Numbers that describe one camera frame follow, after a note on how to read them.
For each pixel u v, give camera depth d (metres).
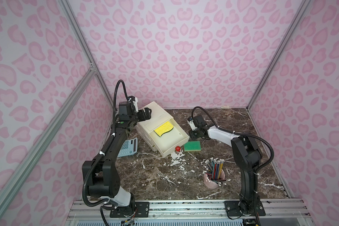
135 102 0.77
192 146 0.97
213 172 0.77
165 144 0.84
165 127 0.86
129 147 0.95
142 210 0.73
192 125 0.85
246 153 0.53
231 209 0.73
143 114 0.75
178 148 0.78
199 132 0.76
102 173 0.43
